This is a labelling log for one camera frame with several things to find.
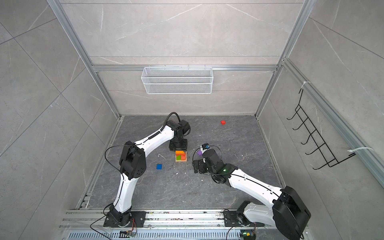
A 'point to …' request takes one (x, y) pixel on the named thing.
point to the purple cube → (199, 152)
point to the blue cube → (159, 166)
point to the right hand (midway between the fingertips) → (199, 160)
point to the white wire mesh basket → (178, 80)
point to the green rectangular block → (178, 158)
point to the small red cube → (223, 122)
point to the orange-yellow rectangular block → (179, 152)
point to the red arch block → (183, 156)
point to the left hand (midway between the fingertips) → (182, 147)
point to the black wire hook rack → (307, 124)
